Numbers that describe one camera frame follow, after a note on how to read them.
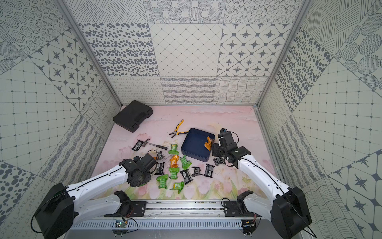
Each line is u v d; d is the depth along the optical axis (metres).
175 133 1.04
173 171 0.86
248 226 0.73
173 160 0.90
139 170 0.61
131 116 1.07
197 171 0.86
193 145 0.99
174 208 0.76
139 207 0.74
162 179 0.82
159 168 0.86
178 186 0.80
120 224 0.72
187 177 0.84
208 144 0.95
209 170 0.86
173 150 0.95
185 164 0.88
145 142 0.98
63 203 0.41
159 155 0.92
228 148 0.63
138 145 0.95
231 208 0.73
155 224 0.70
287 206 0.40
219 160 0.90
